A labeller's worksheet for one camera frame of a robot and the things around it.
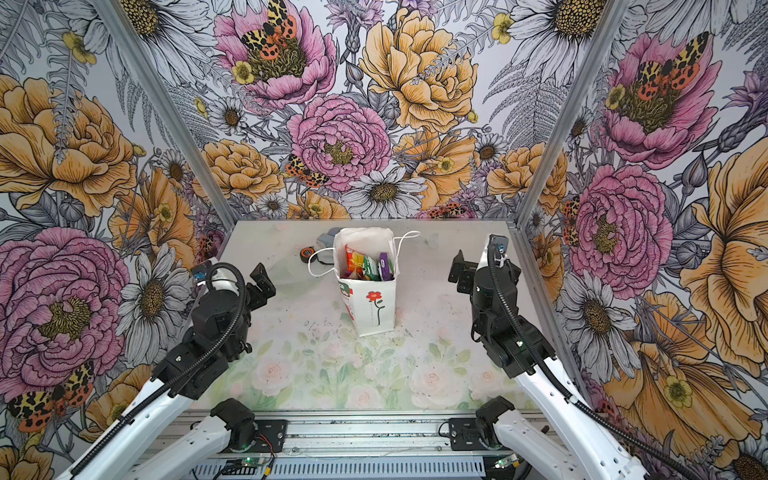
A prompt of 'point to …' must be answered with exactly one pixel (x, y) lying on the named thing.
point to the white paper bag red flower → (370, 304)
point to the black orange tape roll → (306, 253)
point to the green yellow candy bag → (371, 268)
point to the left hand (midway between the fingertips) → (248, 282)
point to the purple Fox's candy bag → (385, 266)
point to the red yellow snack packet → (352, 259)
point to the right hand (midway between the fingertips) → (477, 264)
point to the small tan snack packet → (356, 275)
